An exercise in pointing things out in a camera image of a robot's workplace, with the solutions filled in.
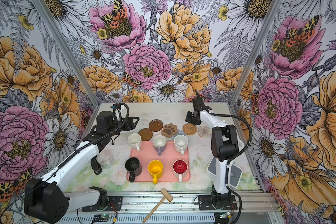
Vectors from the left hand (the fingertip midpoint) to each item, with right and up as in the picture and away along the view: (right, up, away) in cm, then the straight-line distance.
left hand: (134, 122), depth 81 cm
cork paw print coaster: (+19, -7, +23) cm, 31 cm away
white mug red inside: (+26, -27, +4) cm, 38 cm away
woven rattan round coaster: (+34, -6, +24) cm, 43 cm away
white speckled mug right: (+27, -15, +15) cm, 34 cm away
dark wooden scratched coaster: (+9, -3, +28) cm, 29 cm away
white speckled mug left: (-3, -12, +10) cm, 16 cm away
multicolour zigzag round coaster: (+45, -8, +23) cm, 51 cm away
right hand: (+33, -1, +18) cm, 37 cm away
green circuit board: (-14, -47, -11) cm, 50 cm away
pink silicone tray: (+5, -21, +11) cm, 24 cm away
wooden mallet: (+18, -39, -6) cm, 43 cm away
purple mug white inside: (+13, -14, +15) cm, 24 cm away
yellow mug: (+12, -27, +4) cm, 30 cm away
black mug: (-2, -26, +4) cm, 26 cm away
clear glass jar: (-21, -23, +8) cm, 32 cm away
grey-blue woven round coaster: (+27, -8, +22) cm, 35 cm away
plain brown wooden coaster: (+2, -9, +21) cm, 23 cm away
